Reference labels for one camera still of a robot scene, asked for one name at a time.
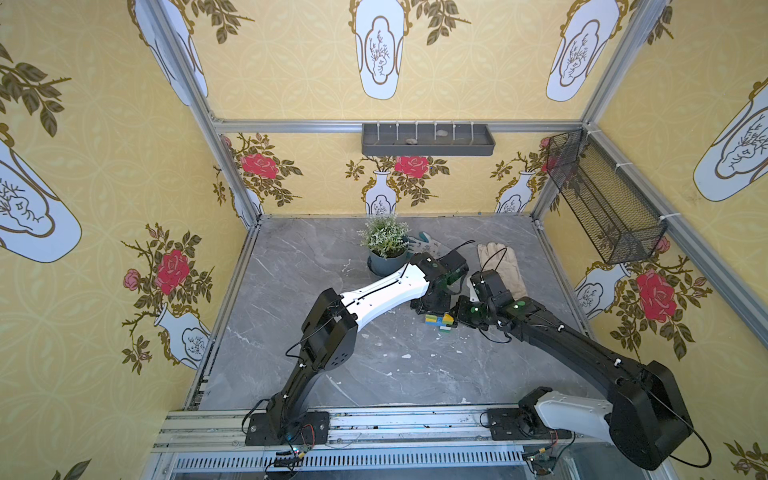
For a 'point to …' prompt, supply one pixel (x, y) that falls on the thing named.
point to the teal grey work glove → (425, 244)
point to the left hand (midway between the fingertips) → (440, 313)
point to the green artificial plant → (385, 235)
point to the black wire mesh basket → (621, 221)
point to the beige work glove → (503, 261)
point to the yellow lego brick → (430, 320)
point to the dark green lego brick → (445, 330)
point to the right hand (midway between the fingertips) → (451, 319)
